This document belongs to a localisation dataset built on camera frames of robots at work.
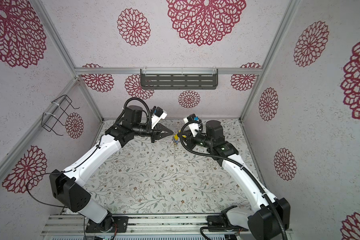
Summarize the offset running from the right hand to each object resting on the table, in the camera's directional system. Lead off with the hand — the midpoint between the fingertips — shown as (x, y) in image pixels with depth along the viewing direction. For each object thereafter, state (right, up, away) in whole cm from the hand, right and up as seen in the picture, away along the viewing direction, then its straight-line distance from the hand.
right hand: (180, 131), depth 70 cm
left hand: (-5, -1, 0) cm, 5 cm away
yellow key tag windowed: (-2, -3, 0) cm, 4 cm away
